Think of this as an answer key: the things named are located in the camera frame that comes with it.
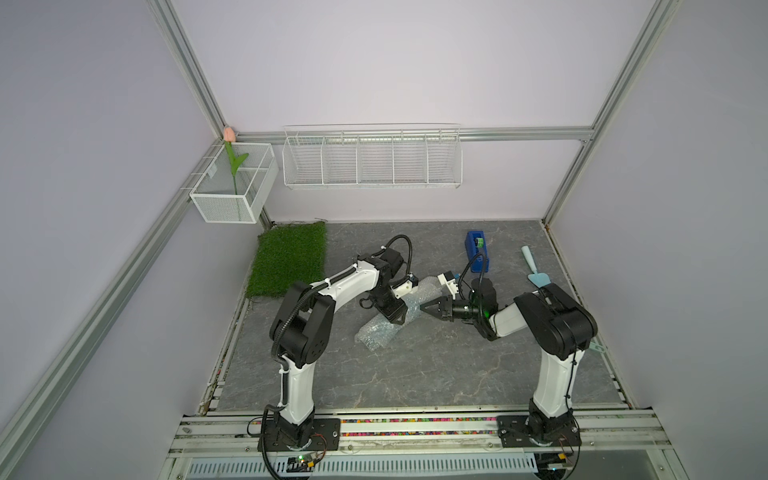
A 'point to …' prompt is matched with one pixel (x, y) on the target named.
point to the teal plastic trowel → (539, 279)
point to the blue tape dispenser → (475, 246)
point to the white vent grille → (306, 465)
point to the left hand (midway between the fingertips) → (395, 317)
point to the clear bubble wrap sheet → (375, 334)
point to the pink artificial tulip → (236, 162)
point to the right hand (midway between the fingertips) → (419, 307)
